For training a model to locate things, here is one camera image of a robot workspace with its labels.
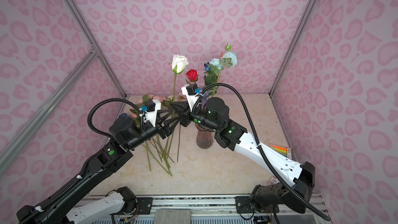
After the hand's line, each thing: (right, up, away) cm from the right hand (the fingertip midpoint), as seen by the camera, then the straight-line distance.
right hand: (171, 104), depth 57 cm
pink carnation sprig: (-29, +6, +55) cm, 63 cm away
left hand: (+1, -3, +3) cm, 4 cm away
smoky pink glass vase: (+12, -20, +38) cm, 45 cm away
